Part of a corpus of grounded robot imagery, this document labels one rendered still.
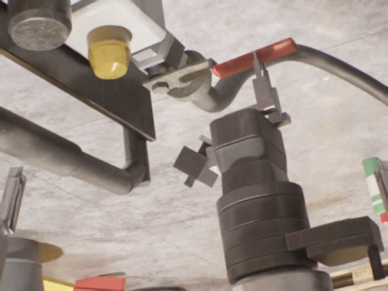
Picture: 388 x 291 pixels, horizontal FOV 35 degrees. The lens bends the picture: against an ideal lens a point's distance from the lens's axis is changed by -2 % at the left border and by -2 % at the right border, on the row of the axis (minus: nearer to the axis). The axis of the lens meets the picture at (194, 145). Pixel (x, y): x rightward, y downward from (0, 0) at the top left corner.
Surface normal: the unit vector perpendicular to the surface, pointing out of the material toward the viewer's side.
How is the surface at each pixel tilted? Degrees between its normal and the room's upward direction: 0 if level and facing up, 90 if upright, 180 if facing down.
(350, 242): 90
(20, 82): 0
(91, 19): 0
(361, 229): 90
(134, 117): 90
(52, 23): 0
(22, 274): 95
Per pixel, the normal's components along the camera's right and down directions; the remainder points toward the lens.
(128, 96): 0.88, -0.30
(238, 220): -0.62, -0.23
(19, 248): 0.63, -0.46
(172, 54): 0.83, 0.19
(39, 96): 0.14, 0.91
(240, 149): -0.39, 0.03
